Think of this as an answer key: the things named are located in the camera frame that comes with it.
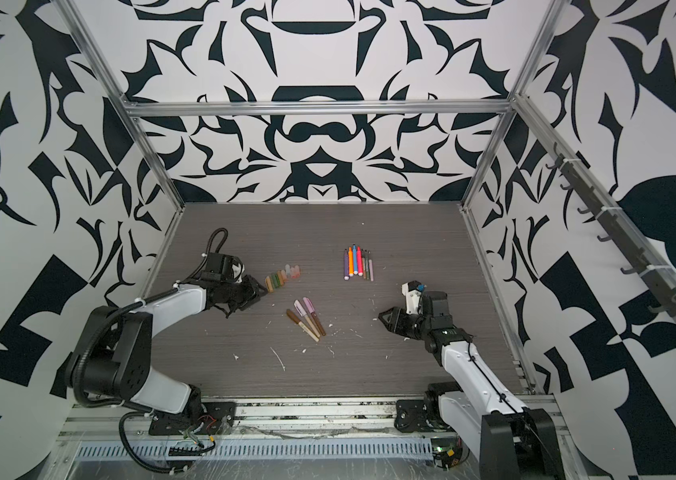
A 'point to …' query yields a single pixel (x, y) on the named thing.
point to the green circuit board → (447, 452)
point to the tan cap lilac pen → (371, 270)
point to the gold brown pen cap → (280, 280)
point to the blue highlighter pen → (354, 248)
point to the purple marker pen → (346, 276)
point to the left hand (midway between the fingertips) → (266, 286)
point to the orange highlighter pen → (350, 261)
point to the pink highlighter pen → (360, 262)
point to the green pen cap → (274, 281)
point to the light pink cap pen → (302, 312)
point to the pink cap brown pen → (311, 310)
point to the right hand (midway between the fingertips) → (386, 314)
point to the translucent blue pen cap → (287, 269)
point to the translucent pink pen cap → (283, 276)
